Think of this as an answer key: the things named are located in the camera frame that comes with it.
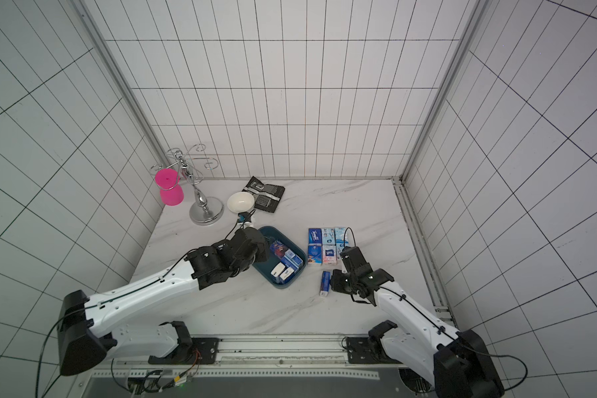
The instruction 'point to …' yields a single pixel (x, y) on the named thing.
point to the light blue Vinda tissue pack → (328, 236)
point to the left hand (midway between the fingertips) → (300, 258)
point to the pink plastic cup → (171, 191)
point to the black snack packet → (267, 196)
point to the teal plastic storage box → (274, 235)
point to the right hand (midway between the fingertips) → (331, 261)
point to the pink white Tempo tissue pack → (329, 254)
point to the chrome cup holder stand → (207, 210)
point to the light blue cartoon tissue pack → (340, 237)
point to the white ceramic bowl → (240, 201)
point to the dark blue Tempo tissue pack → (315, 239)
